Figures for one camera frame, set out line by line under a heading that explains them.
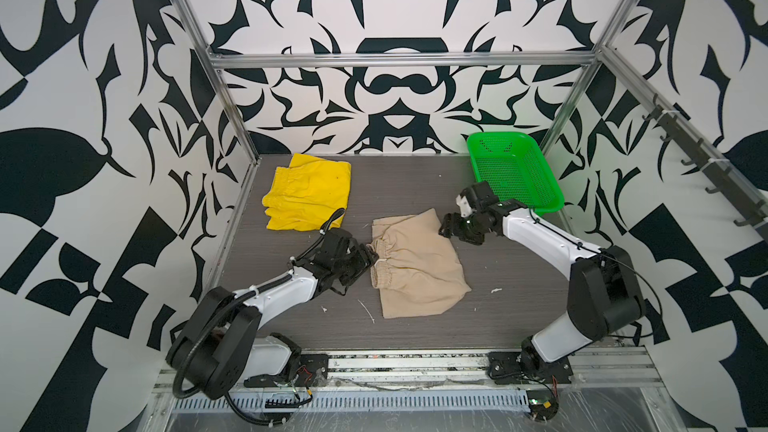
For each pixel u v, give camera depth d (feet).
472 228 2.49
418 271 2.82
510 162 3.90
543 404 2.33
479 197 2.35
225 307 1.39
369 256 2.62
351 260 2.52
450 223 2.63
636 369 2.50
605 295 1.47
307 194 3.48
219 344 1.37
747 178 1.82
